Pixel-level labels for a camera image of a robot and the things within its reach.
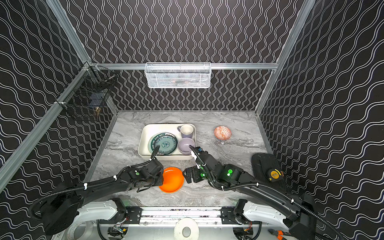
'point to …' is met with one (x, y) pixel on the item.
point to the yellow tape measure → (275, 174)
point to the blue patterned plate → (167, 141)
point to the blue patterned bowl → (222, 133)
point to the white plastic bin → (150, 129)
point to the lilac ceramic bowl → (183, 145)
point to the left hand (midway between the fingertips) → (164, 179)
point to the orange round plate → (173, 179)
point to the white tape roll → (186, 222)
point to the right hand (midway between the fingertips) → (190, 171)
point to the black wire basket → (90, 90)
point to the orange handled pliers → (278, 233)
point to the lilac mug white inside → (186, 130)
